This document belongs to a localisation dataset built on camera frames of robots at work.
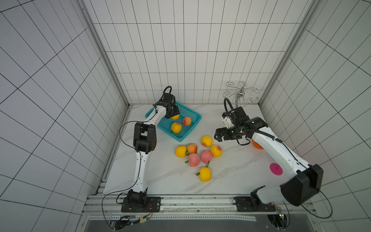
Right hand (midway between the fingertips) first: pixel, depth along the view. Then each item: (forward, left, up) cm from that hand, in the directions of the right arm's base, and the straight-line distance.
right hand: (221, 132), depth 80 cm
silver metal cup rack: (+24, -12, +10) cm, 29 cm away
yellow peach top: (+1, +7, -13) cm, 15 cm away
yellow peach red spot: (-5, +2, -13) cm, 14 cm away
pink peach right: (-9, +8, -12) cm, 17 cm away
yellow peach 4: (-20, +9, -12) cm, 25 cm away
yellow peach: (+17, +30, -9) cm, 36 cm away
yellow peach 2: (+10, +28, -12) cm, 32 cm away
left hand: (+22, +30, -11) cm, 39 cm away
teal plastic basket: (+17, +38, -18) cm, 45 cm away
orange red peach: (+17, +21, -12) cm, 30 cm away
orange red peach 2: (-5, +17, -12) cm, 21 cm away
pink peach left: (-12, +15, -11) cm, 23 cm away
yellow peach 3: (-7, +24, -13) cm, 28 cm away
